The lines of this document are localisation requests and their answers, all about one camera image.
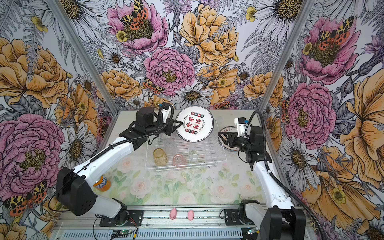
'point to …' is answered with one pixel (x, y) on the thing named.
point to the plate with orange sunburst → (228, 129)
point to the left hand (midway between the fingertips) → (181, 127)
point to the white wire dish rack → (172, 151)
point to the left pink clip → (173, 213)
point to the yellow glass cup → (160, 158)
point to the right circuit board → (254, 230)
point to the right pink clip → (190, 215)
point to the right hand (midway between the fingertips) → (221, 138)
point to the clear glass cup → (201, 156)
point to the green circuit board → (120, 233)
